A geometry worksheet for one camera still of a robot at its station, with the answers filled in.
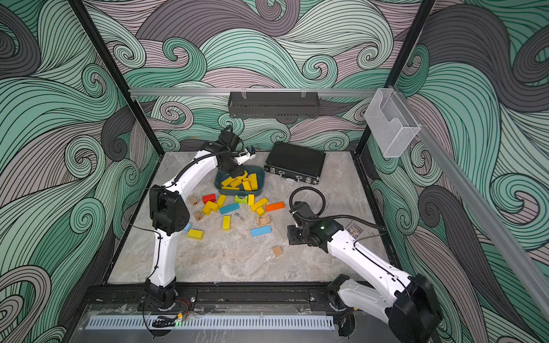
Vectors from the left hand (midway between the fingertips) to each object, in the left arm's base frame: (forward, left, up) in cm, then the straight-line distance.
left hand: (239, 166), depth 94 cm
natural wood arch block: (-19, -11, -15) cm, 27 cm away
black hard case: (+14, -28, -13) cm, 34 cm away
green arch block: (-10, 0, -13) cm, 17 cm away
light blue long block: (-24, -10, -16) cm, 30 cm away
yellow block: (+1, +8, -14) cm, 16 cm away
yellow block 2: (-27, +17, -13) cm, 34 cm away
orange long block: (-11, -16, -16) cm, 25 cm away
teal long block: (-12, +5, -16) cm, 21 cm away
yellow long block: (+1, -5, -13) cm, 14 cm away
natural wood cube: (-32, -17, -16) cm, 40 cm away
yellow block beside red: (-9, +9, -14) cm, 19 cm away
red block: (-9, +15, -13) cm, 22 cm away
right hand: (-29, -22, -7) cm, 37 cm away
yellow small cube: (-15, -9, -14) cm, 22 cm away
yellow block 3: (-21, +5, -13) cm, 25 cm away
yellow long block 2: (-1, -2, -14) cm, 14 cm away
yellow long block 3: (-11, -9, -15) cm, 20 cm away
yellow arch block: (-13, +14, -14) cm, 23 cm away
